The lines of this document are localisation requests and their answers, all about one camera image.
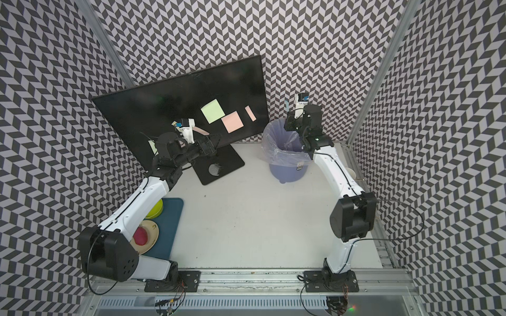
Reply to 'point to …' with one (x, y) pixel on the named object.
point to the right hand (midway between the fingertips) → (288, 114)
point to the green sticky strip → (152, 145)
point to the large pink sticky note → (232, 122)
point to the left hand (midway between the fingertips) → (215, 138)
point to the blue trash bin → (287, 174)
